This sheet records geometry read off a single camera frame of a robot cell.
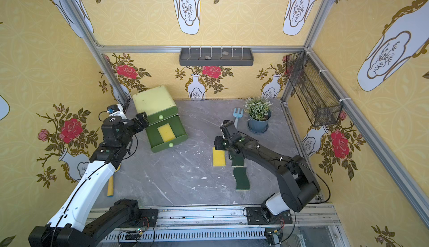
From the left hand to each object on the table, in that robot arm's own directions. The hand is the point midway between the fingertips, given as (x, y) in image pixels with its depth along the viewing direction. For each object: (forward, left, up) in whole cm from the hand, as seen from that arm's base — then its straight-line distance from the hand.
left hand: (139, 115), depth 77 cm
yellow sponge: (-10, -36, -26) cm, 46 cm away
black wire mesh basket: (+6, -88, 0) cm, 88 cm away
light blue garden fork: (+19, -50, -24) cm, 59 cm away
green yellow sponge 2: (-23, -47, -23) cm, 58 cm away
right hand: (-6, -36, -18) cm, 40 cm away
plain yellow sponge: (+2, -8, -18) cm, 20 cm away
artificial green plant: (+10, -59, -8) cm, 60 cm away
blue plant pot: (+6, -60, -19) cm, 63 cm away
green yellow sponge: (-12, -47, -25) cm, 55 cm away
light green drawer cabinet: (+16, -1, -7) cm, 18 cm away
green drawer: (+6, -7, -8) cm, 12 cm away
